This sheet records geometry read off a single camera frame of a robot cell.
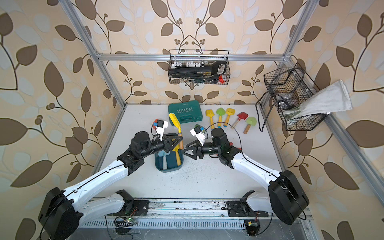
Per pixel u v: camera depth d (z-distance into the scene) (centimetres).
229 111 116
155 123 103
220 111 116
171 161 88
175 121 72
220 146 62
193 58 91
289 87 86
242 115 112
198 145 67
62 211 39
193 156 67
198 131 68
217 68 86
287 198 41
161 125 66
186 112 110
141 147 58
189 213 74
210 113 113
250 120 109
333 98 58
